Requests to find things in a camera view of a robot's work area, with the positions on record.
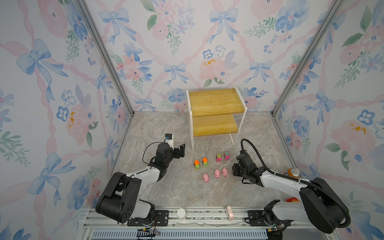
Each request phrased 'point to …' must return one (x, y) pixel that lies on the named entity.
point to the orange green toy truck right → (205, 162)
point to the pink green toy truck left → (218, 158)
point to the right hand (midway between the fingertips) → (234, 167)
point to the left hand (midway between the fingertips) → (178, 142)
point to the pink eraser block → (230, 213)
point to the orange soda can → (294, 172)
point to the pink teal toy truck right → (226, 155)
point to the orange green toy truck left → (197, 164)
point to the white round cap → (181, 214)
